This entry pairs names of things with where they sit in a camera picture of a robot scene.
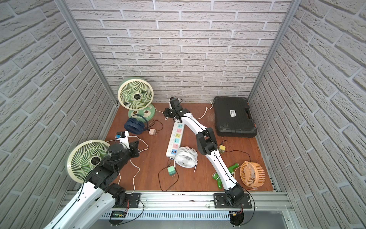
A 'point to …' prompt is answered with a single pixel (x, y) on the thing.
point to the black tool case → (233, 117)
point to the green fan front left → (83, 157)
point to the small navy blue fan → (135, 126)
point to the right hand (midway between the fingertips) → (166, 111)
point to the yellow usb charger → (222, 147)
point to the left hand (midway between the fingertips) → (136, 138)
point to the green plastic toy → (216, 177)
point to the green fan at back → (136, 94)
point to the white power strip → (175, 140)
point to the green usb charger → (171, 171)
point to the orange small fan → (252, 174)
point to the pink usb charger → (152, 131)
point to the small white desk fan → (186, 157)
